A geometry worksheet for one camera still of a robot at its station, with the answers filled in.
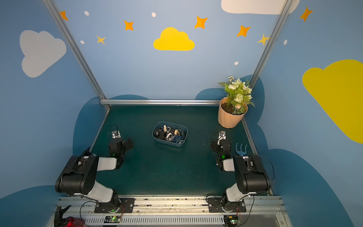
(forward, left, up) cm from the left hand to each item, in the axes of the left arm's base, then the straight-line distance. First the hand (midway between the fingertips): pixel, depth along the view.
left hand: (126, 138), depth 95 cm
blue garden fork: (-6, -79, -6) cm, 79 cm away
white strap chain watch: (+3, -28, -3) cm, 28 cm away
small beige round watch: (+6, -34, 0) cm, 35 cm away
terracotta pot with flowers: (+22, -75, +9) cm, 78 cm away
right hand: (+2, -67, 0) cm, 67 cm away
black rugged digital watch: (+3, -23, +2) cm, 23 cm away
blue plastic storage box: (+13, -29, -3) cm, 32 cm away
